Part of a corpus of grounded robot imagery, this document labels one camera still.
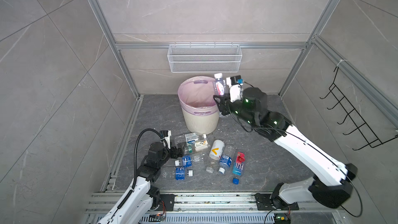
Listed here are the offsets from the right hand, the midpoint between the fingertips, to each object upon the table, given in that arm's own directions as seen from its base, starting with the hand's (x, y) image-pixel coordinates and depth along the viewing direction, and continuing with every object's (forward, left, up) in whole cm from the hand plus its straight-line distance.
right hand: (217, 95), depth 64 cm
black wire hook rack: (0, -61, -9) cm, 62 cm away
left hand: (-5, +20, -28) cm, 35 cm away
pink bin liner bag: (+24, +11, -25) cm, 36 cm away
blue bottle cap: (-25, -10, -38) cm, 46 cm away
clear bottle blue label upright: (-14, -6, -35) cm, 38 cm away
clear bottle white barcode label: (-1, +15, -35) cm, 38 cm away
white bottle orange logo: (-8, -1, -35) cm, 36 cm away
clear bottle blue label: (-15, +15, -35) cm, 41 cm away
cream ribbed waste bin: (+3, +7, -27) cm, 28 cm away
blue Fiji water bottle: (-18, -12, -35) cm, 41 cm away
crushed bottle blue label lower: (-21, +20, -35) cm, 45 cm away
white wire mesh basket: (+44, +4, -11) cm, 46 cm away
